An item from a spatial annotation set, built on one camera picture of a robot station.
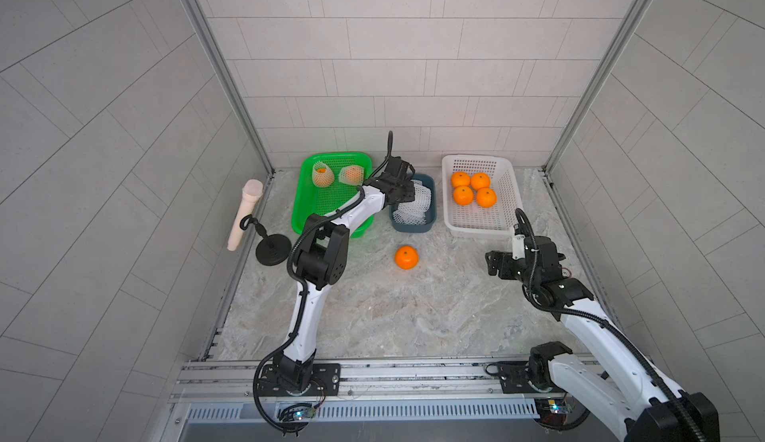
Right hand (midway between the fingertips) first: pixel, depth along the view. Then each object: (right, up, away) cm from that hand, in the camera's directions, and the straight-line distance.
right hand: (496, 254), depth 83 cm
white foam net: (-19, +15, +21) cm, 32 cm away
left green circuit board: (-50, -31, -19) cm, 62 cm away
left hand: (-22, +19, +17) cm, 34 cm away
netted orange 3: (-5, +16, +19) cm, 25 cm away
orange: (-5, +23, +25) cm, 34 cm away
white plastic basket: (-2, +8, +18) cm, 20 cm away
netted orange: (-45, +24, +24) cm, 56 cm away
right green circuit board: (+8, -33, -15) cm, 38 cm away
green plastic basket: (-59, +15, +23) cm, 65 cm away
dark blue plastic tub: (-17, +9, +17) cm, 25 cm away
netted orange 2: (-25, -2, +5) cm, 26 cm away
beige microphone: (-65, +18, -10) cm, 68 cm away
